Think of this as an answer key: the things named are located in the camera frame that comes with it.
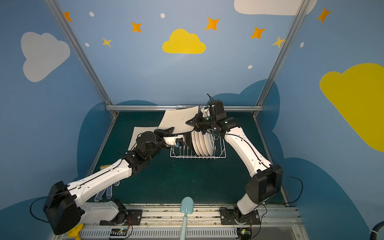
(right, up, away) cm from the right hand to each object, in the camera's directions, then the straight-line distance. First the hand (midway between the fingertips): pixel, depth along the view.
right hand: (186, 121), depth 74 cm
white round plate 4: (+14, -12, +14) cm, 23 cm away
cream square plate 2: (-38, -6, +34) cm, 52 cm away
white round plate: (+5, -13, +12) cm, 18 cm away
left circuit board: (-32, -54, -2) cm, 63 cm away
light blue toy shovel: (0, -45, +2) cm, 45 cm away
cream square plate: (-5, +2, +8) cm, 10 cm away
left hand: (-9, -1, 0) cm, 9 cm away
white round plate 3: (+10, -13, +12) cm, 21 cm away
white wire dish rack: (+21, -15, +22) cm, 34 cm away
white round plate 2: (+8, -17, +12) cm, 23 cm away
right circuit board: (+30, -56, -1) cm, 63 cm away
